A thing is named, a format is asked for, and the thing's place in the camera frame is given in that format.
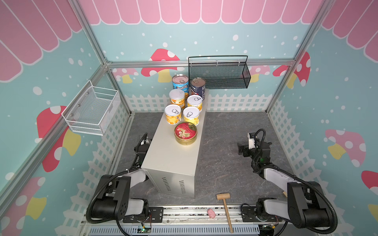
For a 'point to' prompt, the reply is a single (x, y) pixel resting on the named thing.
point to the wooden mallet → (224, 196)
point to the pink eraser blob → (211, 213)
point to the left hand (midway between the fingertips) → (149, 144)
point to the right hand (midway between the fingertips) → (245, 141)
